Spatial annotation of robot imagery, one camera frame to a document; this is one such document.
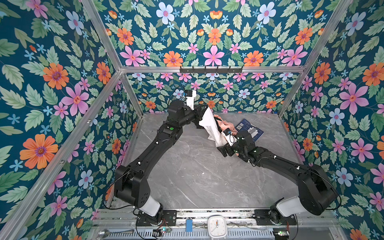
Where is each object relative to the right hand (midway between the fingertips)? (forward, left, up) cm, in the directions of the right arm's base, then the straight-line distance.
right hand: (224, 141), depth 87 cm
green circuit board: (-42, +31, -14) cm, 54 cm away
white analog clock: (-41, +6, -11) cm, 43 cm away
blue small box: (-40, +20, -15) cm, 47 cm away
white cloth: (+3, +9, +14) cm, 17 cm away
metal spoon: (-43, +59, -12) cm, 74 cm away
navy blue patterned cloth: (+23, -20, -13) cm, 33 cm away
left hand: (+4, +9, +27) cm, 28 cm away
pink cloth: (+7, -1, +7) cm, 9 cm away
